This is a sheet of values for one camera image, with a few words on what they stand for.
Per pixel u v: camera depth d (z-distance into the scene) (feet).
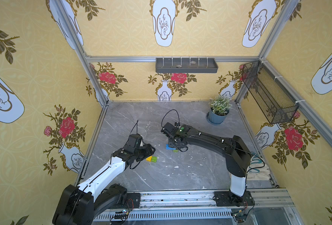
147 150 2.43
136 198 2.45
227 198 2.44
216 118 3.27
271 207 2.52
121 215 2.36
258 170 2.72
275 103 2.74
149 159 2.86
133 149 2.10
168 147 2.56
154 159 2.88
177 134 2.02
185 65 3.01
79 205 1.28
